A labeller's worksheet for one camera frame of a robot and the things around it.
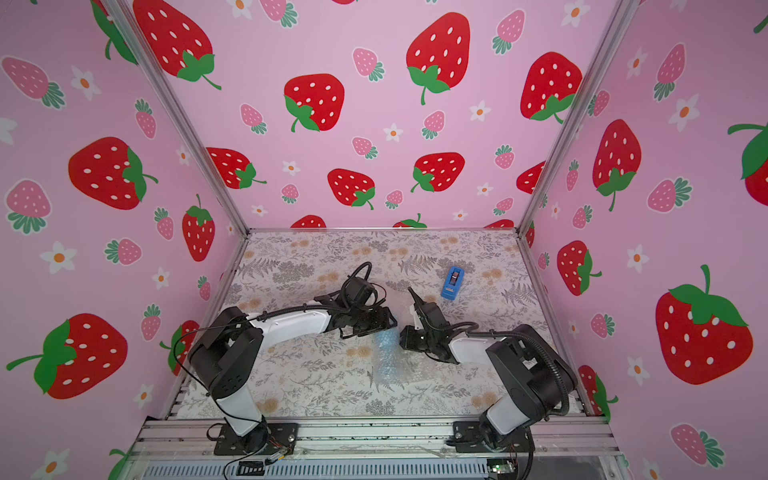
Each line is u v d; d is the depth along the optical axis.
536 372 0.47
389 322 0.83
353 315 0.74
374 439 0.75
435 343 0.71
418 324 0.82
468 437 0.73
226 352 0.49
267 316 0.52
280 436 0.75
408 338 0.80
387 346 0.82
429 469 0.70
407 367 0.83
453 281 1.01
